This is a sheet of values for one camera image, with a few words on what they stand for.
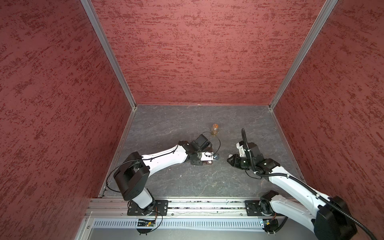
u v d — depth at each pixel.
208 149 0.70
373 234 0.55
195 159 0.63
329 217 0.39
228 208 0.76
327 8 0.71
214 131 1.01
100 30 0.79
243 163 0.71
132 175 0.44
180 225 0.77
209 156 0.74
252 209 0.74
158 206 0.75
